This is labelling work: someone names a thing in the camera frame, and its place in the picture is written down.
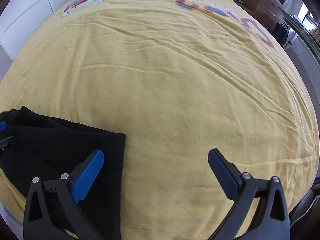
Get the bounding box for yellow dinosaur bed cover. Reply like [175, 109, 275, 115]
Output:
[1, 0, 319, 239]

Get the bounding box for long desk with rails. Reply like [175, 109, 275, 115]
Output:
[282, 10, 320, 64]

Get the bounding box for wooden drawer chest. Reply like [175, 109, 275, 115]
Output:
[239, 0, 285, 32]

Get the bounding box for black pants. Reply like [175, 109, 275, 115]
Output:
[1, 107, 126, 239]

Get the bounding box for black chair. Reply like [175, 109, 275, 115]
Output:
[290, 184, 319, 240]

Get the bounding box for white wardrobe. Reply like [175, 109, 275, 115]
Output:
[1, 0, 69, 59]

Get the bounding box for black bag on floor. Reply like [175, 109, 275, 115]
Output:
[271, 22, 290, 47]

